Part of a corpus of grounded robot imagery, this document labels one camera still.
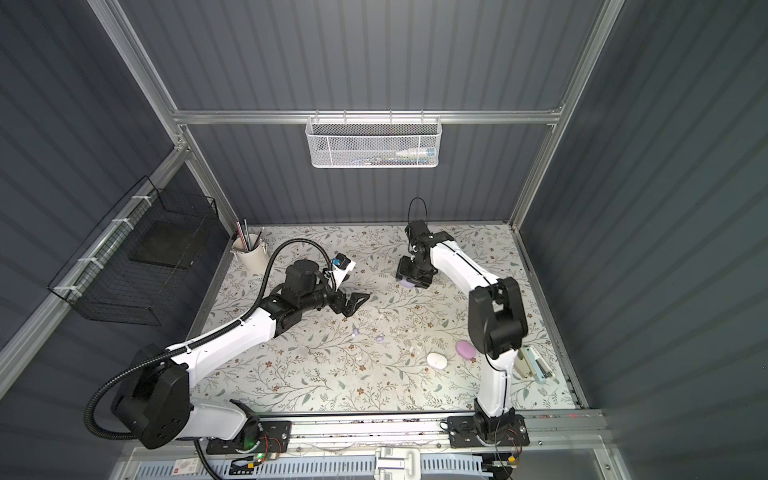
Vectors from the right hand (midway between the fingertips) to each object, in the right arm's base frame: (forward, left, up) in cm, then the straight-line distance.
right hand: (407, 279), depth 93 cm
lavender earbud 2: (-15, +8, -9) cm, 20 cm away
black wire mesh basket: (-11, +69, +19) cm, 72 cm away
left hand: (-9, +13, +9) cm, 18 cm away
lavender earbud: (-13, +16, -9) cm, 23 cm away
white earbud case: (-23, -8, -8) cm, 25 cm away
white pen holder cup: (+10, +53, +2) cm, 54 cm away
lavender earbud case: (-2, 0, +1) cm, 3 cm away
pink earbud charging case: (-19, -17, -10) cm, 27 cm away
